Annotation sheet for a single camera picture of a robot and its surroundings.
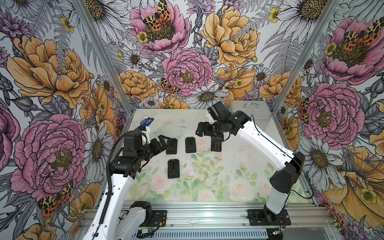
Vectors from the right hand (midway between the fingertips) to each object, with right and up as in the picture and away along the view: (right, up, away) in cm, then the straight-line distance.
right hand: (203, 137), depth 77 cm
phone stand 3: (-17, -20, +12) cm, 29 cm away
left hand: (-19, -5, -3) cm, 20 cm away
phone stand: (-19, -10, +22) cm, 31 cm away
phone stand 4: (+9, -7, +18) cm, 21 cm away
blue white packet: (-41, +9, +35) cm, 55 cm away
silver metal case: (+38, +16, +25) cm, 48 cm away
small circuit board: (-26, -43, -6) cm, 51 cm away
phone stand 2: (-7, -7, +23) cm, 25 cm away
